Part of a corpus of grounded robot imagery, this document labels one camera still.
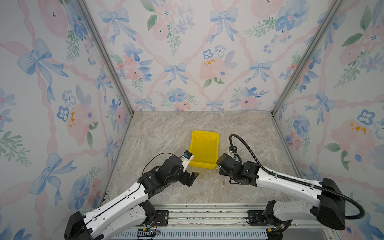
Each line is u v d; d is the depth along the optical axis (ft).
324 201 1.36
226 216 2.50
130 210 1.96
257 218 2.40
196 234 2.31
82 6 2.23
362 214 1.30
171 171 1.83
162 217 2.45
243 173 1.81
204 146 3.05
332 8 2.29
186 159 2.13
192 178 2.21
